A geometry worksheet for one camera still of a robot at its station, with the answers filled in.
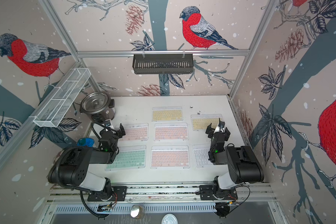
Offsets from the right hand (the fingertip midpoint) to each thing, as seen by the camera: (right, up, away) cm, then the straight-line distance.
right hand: (219, 124), depth 90 cm
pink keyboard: (-58, -7, +7) cm, 59 cm away
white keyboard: (-13, -18, -3) cm, 22 cm away
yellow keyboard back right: (-9, 0, +13) cm, 16 cm away
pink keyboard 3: (-33, -21, -4) cm, 39 cm away
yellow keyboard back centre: (-35, +6, +17) cm, 39 cm away
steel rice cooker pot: (-90, +12, +18) cm, 93 cm away
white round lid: (-32, -40, -28) cm, 58 cm away
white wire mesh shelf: (-94, +7, -19) cm, 96 cm away
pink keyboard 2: (-32, -6, +8) cm, 34 cm away
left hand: (-69, +1, 0) cm, 69 cm away
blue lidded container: (-82, -10, -7) cm, 83 cm away
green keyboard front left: (-59, -21, -4) cm, 62 cm away
